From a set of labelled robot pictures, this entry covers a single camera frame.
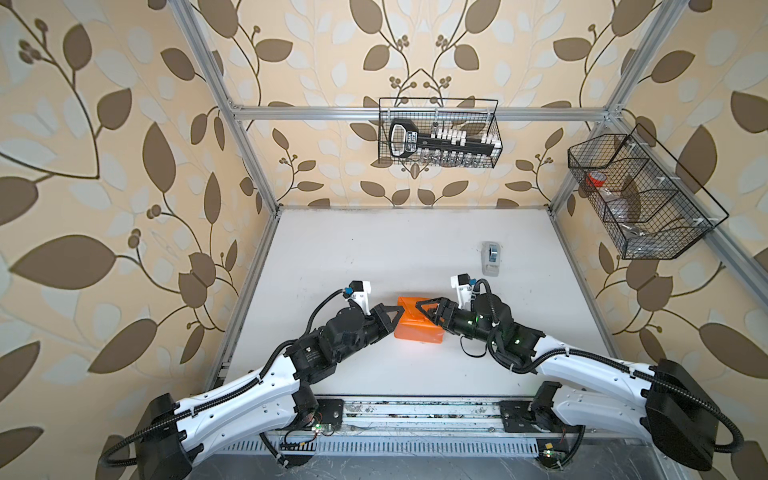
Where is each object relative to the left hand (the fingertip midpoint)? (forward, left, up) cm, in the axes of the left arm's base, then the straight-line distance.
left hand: (409, 309), depth 70 cm
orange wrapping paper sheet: (0, -2, -9) cm, 9 cm away
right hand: (+2, -3, -5) cm, 6 cm away
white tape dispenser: (+29, -29, -18) cm, 44 cm away
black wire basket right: (+23, -59, +13) cm, 65 cm away
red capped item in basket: (+41, -56, +8) cm, 69 cm away
